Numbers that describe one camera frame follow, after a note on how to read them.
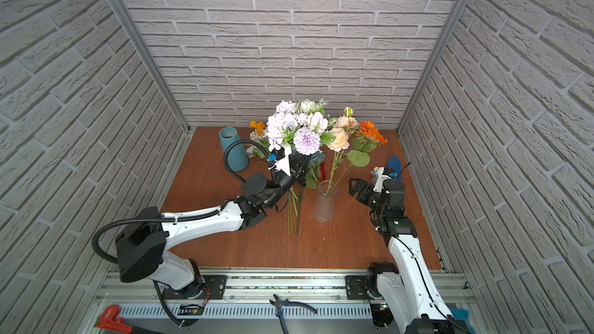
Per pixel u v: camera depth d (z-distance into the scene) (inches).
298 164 24.3
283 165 22.9
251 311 30.5
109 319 26.3
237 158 37.5
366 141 26.4
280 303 27.8
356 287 28.7
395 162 41.5
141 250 16.5
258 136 41.9
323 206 32.8
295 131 20.3
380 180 28.5
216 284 29.4
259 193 21.0
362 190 28.3
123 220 16.4
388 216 23.5
